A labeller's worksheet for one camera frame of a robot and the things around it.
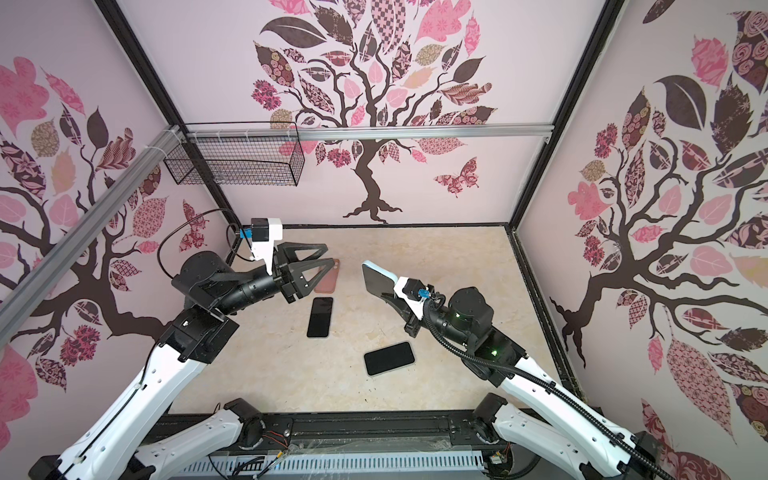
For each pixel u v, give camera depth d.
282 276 0.47
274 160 0.79
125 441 0.38
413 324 0.55
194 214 0.98
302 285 0.49
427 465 0.70
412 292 0.51
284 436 0.73
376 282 0.60
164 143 0.82
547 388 0.45
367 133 0.92
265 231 0.46
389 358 0.86
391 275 0.52
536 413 0.47
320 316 0.95
